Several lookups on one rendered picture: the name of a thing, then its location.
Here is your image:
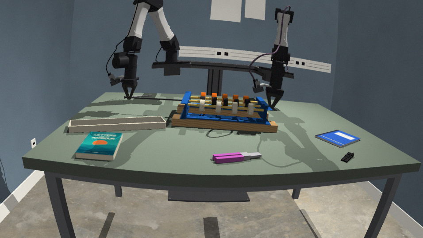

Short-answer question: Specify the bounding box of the teal paperback book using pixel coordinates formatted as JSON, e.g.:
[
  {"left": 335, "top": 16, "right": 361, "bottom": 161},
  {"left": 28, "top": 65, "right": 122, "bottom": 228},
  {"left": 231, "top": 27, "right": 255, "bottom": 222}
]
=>
[{"left": 75, "top": 131, "right": 123, "bottom": 161}]

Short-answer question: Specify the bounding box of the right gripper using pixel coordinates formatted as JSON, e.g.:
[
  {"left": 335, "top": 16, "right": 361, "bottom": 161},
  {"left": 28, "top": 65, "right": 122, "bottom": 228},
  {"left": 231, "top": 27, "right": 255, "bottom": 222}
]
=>
[{"left": 109, "top": 67, "right": 139, "bottom": 100}]

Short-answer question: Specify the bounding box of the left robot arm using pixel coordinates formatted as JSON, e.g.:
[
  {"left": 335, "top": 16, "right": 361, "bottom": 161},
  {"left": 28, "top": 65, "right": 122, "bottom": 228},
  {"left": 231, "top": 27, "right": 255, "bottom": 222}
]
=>
[{"left": 253, "top": 8, "right": 294, "bottom": 93}]

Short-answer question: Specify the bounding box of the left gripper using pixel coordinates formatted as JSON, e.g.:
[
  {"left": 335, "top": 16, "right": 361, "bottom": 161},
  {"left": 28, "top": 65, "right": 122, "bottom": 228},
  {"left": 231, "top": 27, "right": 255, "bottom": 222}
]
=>
[{"left": 255, "top": 75, "right": 284, "bottom": 109}]

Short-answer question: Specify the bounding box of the light brown wooden block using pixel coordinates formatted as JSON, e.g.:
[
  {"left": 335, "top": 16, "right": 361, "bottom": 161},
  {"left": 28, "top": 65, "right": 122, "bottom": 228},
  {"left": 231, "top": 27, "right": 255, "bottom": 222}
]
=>
[
  {"left": 172, "top": 114, "right": 278, "bottom": 133},
  {"left": 177, "top": 104, "right": 261, "bottom": 118}
]

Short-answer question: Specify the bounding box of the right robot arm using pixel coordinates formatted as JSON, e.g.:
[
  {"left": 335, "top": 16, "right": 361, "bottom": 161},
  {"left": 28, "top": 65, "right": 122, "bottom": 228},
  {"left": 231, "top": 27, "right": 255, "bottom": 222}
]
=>
[{"left": 112, "top": 0, "right": 190, "bottom": 69}]

